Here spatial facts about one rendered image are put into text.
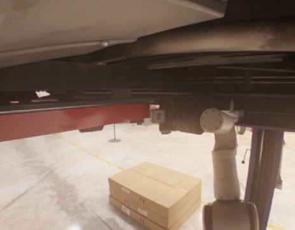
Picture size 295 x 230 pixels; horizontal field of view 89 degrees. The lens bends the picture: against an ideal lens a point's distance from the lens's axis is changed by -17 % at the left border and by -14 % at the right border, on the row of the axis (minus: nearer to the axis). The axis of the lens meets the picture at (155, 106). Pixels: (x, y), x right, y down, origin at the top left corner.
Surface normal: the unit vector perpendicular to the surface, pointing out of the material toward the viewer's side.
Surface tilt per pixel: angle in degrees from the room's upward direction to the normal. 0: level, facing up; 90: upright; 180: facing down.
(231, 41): 129
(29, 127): 92
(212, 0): 90
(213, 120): 76
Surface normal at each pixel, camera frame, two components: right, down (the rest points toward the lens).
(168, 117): -0.64, 0.07
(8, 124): 0.77, 0.10
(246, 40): -0.47, 0.69
